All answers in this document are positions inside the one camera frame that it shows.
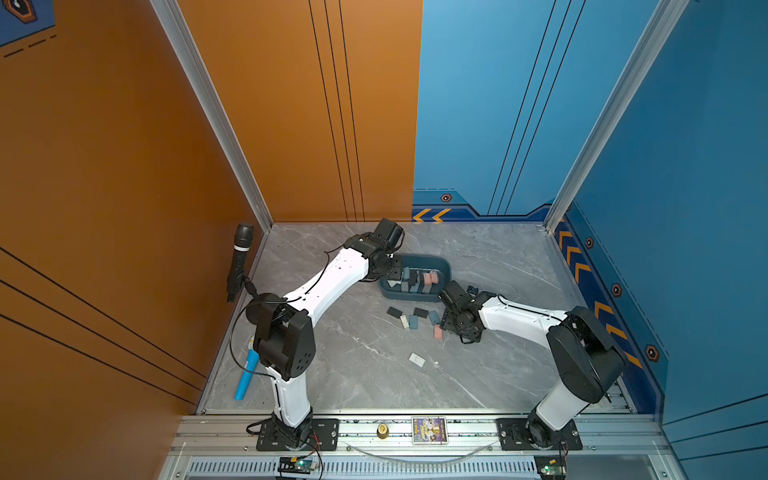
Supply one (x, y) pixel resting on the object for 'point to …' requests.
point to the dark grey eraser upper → (394, 312)
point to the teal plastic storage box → (423, 278)
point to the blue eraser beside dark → (434, 316)
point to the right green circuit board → (553, 469)
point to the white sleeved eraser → (404, 321)
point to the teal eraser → (406, 272)
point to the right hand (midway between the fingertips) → (452, 327)
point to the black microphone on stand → (237, 276)
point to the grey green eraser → (404, 286)
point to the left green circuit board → (303, 464)
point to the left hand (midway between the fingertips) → (395, 267)
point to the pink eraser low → (434, 277)
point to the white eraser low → (416, 359)
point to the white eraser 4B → (392, 283)
